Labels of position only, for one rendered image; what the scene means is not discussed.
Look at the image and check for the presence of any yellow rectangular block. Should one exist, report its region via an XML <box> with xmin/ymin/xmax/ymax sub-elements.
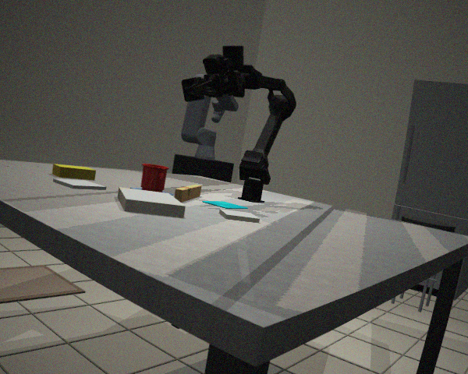
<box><xmin>52</xmin><ymin>164</ymin><xmax>96</xmax><ymax>180</ymax></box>

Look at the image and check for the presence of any tan rectangular block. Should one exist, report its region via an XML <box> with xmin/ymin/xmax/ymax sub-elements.
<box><xmin>174</xmin><ymin>185</ymin><xmax>201</xmax><ymax>203</ymax></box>

